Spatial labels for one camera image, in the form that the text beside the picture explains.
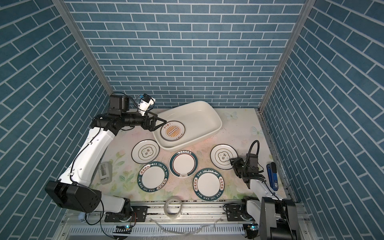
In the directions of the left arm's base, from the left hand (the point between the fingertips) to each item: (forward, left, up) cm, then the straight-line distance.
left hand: (160, 118), depth 71 cm
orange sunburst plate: (+16, -1, -31) cm, 35 cm away
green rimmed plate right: (-21, -24, -32) cm, 46 cm away
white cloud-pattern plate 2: (+1, +16, -33) cm, 37 cm away
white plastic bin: (+21, -10, -30) cm, 38 cm away
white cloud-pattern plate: (-4, -33, -32) cm, 46 cm away
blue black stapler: (-15, -61, -28) cm, 69 cm away
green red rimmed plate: (-8, -9, -34) cm, 36 cm away
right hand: (-8, -38, -29) cm, 48 cm away
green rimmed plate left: (-15, +9, -35) cm, 39 cm away
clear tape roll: (-32, -2, -31) cm, 45 cm away
